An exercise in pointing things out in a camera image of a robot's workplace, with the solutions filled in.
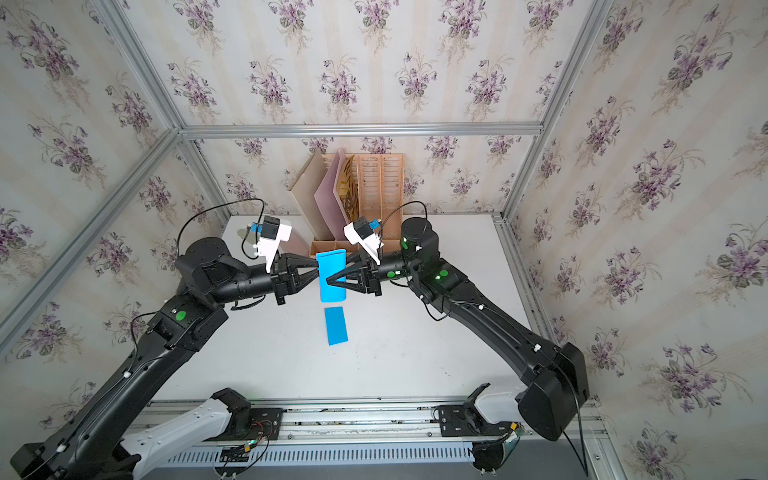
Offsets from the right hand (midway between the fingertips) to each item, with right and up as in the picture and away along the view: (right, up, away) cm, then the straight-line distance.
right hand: (336, 280), depth 58 cm
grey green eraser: (-44, +11, +52) cm, 69 cm away
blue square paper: (-5, -19, +32) cm, 38 cm away
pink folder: (-8, +18, +36) cm, 41 cm away
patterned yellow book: (-3, +26, +43) cm, 51 cm away
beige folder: (-15, +22, +31) cm, 41 cm away
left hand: (-1, +2, -4) cm, 4 cm away
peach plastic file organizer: (+8, +32, +57) cm, 66 cm away
